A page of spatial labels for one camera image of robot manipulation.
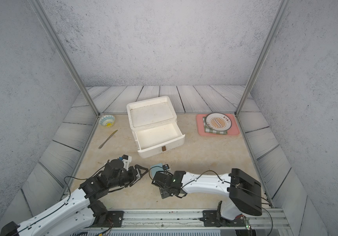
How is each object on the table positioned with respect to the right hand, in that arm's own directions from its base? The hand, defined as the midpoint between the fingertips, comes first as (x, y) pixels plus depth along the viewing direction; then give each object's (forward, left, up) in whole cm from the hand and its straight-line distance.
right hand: (168, 191), depth 78 cm
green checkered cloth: (+43, -27, -3) cm, 51 cm away
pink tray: (+46, -47, -5) cm, 66 cm away
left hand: (+5, +10, +10) cm, 15 cm away
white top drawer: (+23, +10, +12) cm, 28 cm away
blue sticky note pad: (+4, +5, +18) cm, 19 cm away
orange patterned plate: (+52, -36, -4) cm, 64 cm away
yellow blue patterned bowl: (+52, +50, -1) cm, 72 cm away
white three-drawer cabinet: (+31, +9, +19) cm, 38 cm away
